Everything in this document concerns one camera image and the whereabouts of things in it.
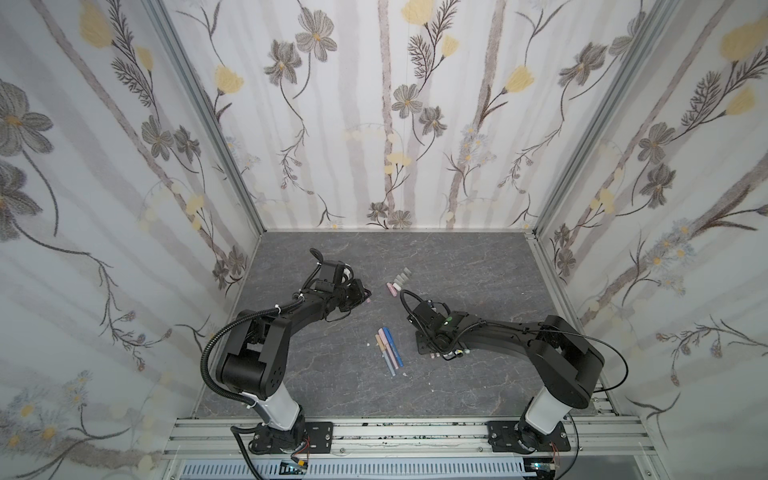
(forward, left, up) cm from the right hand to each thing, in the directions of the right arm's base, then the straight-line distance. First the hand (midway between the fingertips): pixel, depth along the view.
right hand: (417, 335), depth 89 cm
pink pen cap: (+18, +8, -3) cm, 19 cm away
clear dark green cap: (+21, +6, -3) cm, 22 cm away
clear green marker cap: (+26, +2, -4) cm, 27 cm away
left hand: (+14, +16, +6) cm, 22 cm away
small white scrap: (-2, +15, -4) cm, 15 cm away
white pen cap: (+19, +6, -4) cm, 21 cm away
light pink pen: (-1, +10, -3) cm, 10 cm away
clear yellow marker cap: (+24, +3, -4) cm, 24 cm away
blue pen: (-3, +7, -3) cm, 8 cm away
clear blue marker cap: (+23, +5, -3) cm, 23 cm away
